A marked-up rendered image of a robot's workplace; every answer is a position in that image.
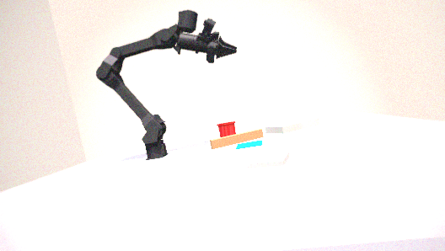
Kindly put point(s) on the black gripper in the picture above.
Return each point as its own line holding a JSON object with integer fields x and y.
{"x": 216, "y": 47}

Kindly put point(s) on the red cup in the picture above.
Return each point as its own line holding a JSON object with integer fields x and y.
{"x": 226, "y": 129}

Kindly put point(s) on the orange flat bar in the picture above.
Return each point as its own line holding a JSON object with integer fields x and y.
{"x": 236, "y": 138}

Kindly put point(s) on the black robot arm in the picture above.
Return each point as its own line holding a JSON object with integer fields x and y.
{"x": 174, "y": 37}

